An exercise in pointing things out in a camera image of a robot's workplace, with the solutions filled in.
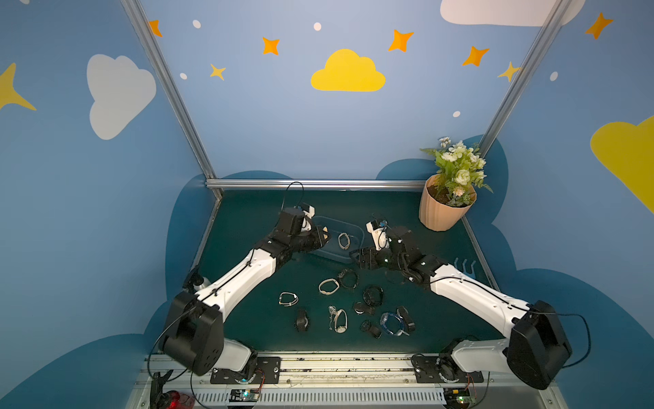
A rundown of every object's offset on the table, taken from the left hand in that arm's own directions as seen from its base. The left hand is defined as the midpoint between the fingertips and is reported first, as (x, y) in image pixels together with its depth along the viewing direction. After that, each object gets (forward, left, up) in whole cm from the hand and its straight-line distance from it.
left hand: (337, 235), depth 81 cm
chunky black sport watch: (-12, -14, -19) cm, 27 cm away
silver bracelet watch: (-15, +15, -20) cm, 29 cm away
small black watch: (-23, -10, -18) cm, 31 cm away
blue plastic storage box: (+7, +1, -21) cm, 22 cm away
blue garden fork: (-2, -53, -20) cm, 56 cm away
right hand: (-2, -9, -4) cm, 10 cm away
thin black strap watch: (-6, -2, -17) cm, 18 cm away
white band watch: (+8, -3, -19) cm, 21 cm away
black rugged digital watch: (-23, +10, -15) cm, 30 cm away
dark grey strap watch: (-22, -24, -19) cm, 38 cm away
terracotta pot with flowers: (+25, -46, -5) cm, 53 cm away
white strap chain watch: (-21, -2, -21) cm, 29 cm away
